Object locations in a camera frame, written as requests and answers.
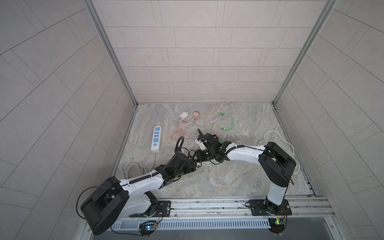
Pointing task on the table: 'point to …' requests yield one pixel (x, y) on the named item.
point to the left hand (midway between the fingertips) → (196, 164)
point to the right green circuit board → (277, 225)
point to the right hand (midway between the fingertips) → (193, 160)
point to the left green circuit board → (147, 227)
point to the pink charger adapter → (195, 114)
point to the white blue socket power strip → (155, 145)
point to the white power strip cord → (285, 141)
